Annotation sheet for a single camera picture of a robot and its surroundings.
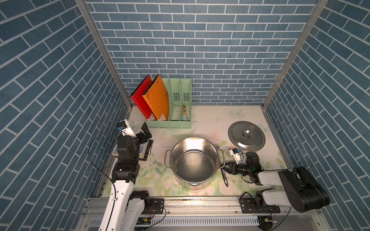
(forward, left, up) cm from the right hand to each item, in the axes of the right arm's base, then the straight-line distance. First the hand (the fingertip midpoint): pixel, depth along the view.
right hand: (223, 167), depth 86 cm
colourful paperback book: (+5, +50, +1) cm, 50 cm away
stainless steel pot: (+4, +18, -3) cm, 18 cm away
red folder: (+27, +54, +27) cm, 66 cm away
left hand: (+7, +45, +28) cm, 53 cm away
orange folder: (+39, +47, +20) cm, 64 cm away
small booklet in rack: (+38, +28, +1) cm, 47 cm away
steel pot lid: (+25, -18, 0) cm, 31 cm away
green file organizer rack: (+52, +33, +14) cm, 63 cm away
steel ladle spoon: (-7, -1, -1) cm, 7 cm away
